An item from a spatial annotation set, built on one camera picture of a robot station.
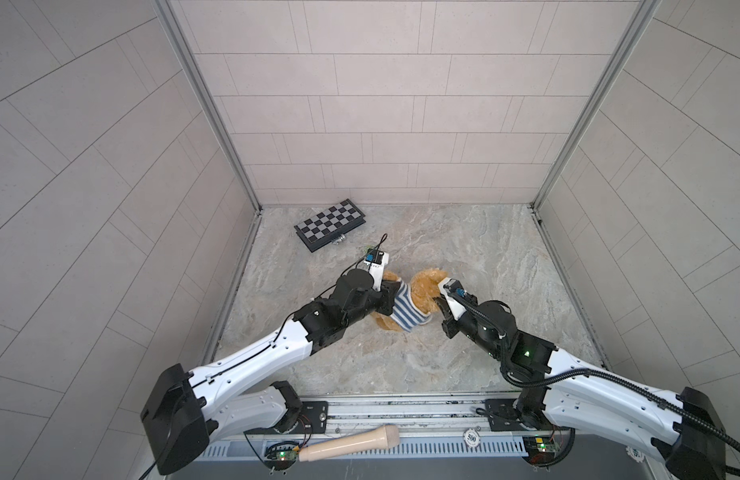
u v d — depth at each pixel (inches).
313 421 27.6
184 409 14.8
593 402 19.0
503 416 27.9
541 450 26.7
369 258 24.8
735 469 16.8
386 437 25.7
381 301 24.8
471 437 27.2
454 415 28.5
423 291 27.9
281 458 25.3
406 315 28.4
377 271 25.3
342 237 41.3
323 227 41.4
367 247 41.4
